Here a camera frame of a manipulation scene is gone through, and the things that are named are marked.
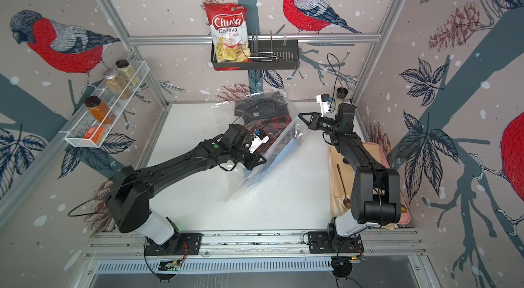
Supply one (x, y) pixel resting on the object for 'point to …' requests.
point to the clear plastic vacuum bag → (289, 134)
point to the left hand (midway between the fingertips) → (267, 158)
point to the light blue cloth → (280, 157)
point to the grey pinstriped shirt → (263, 108)
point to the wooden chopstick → (346, 201)
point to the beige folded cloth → (336, 194)
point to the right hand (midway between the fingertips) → (300, 114)
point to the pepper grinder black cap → (342, 92)
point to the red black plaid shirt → (271, 127)
